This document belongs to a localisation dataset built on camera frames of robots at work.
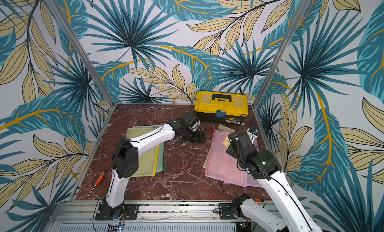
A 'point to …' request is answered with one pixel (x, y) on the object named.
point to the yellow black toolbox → (220, 107)
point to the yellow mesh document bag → (225, 128)
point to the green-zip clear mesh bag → (162, 166)
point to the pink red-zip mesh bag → (221, 166)
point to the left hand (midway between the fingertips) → (198, 141)
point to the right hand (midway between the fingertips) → (234, 146)
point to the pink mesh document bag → (247, 179)
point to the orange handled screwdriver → (104, 174)
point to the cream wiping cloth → (227, 142)
